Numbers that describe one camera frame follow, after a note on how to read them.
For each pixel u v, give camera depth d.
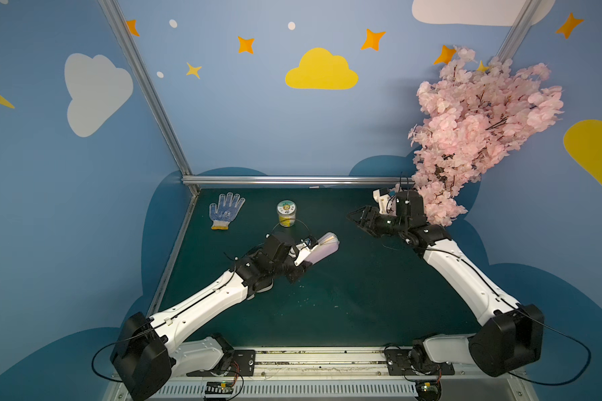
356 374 0.74
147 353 0.38
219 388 0.73
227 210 1.12
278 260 0.60
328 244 0.75
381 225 0.69
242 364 0.74
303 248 0.66
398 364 0.74
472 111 0.75
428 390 0.73
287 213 1.02
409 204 0.60
